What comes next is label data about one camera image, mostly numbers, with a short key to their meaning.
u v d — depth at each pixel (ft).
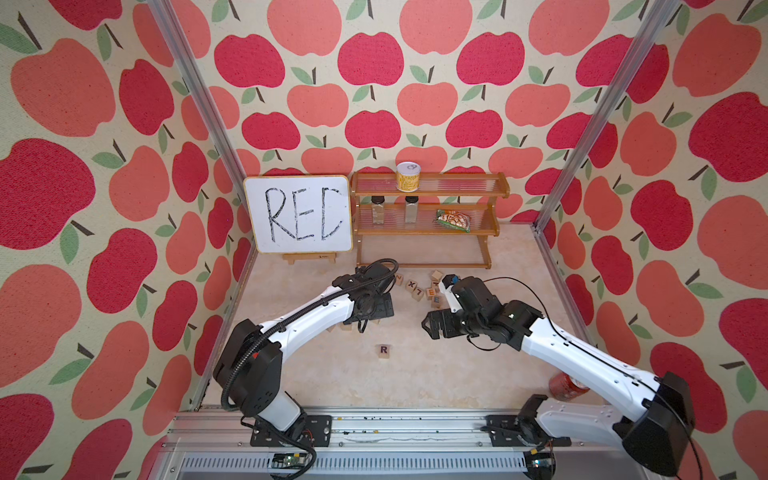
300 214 3.30
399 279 3.33
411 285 3.28
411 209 3.15
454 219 3.12
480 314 1.92
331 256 3.44
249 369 1.41
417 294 3.22
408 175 2.87
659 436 1.23
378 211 3.14
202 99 2.77
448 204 3.90
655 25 2.32
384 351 2.81
